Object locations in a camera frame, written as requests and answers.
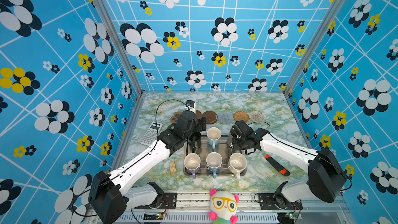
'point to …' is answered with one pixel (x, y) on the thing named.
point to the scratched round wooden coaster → (211, 116)
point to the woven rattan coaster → (240, 115)
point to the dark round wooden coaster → (198, 114)
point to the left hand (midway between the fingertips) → (200, 115)
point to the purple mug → (192, 162)
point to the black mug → (194, 142)
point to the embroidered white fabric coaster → (256, 116)
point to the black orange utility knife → (279, 168)
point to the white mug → (237, 163)
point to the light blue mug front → (214, 162)
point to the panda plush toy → (223, 206)
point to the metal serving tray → (222, 148)
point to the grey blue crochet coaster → (225, 117)
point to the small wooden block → (172, 167)
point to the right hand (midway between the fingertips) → (236, 144)
